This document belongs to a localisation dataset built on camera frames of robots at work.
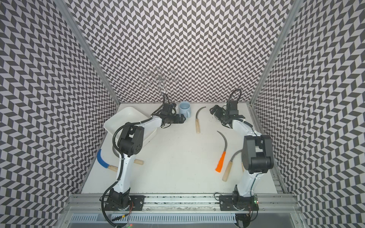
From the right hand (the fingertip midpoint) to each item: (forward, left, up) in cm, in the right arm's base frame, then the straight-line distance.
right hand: (213, 114), depth 95 cm
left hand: (+4, +23, -10) cm, 25 cm away
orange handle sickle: (-30, -2, -14) cm, 33 cm away
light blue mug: (+12, +20, -7) cm, 25 cm away
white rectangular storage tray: (-2, +69, -7) cm, 70 cm away
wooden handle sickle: (-36, -4, -13) cm, 38 cm away
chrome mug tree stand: (+25, +37, +12) cm, 46 cm away
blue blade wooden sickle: (-27, +72, -13) cm, 78 cm away
